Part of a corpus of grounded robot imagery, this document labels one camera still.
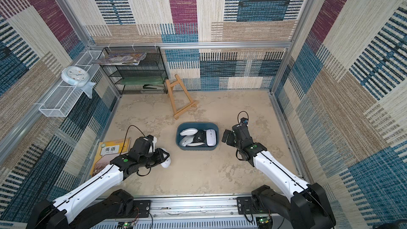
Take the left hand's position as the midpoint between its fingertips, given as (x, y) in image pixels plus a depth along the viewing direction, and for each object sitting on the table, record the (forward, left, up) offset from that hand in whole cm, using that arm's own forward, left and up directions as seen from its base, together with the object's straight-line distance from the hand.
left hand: (168, 154), depth 82 cm
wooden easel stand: (+37, -11, -3) cm, 38 cm away
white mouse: (-5, 0, 0) cm, 5 cm away
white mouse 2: (+12, -22, -5) cm, 26 cm away
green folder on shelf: (+46, +14, +10) cm, 50 cm away
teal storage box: (+20, -14, -5) cm, 25 cm away
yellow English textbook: (+6, +36, -7) cm, 38 cm away
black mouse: (+13, -16, -5) cm, 21 cm away
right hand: (+10, -33, +4) cm, 34 cm away
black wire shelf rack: (+56, +16, +15) cm, 60 cm away
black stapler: (+47, +17, +3) cm, 51 cm away
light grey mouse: (+16, -9, -4) cm, 19 cm away
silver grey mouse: (+11, -8, -6) cm, 15 cm away
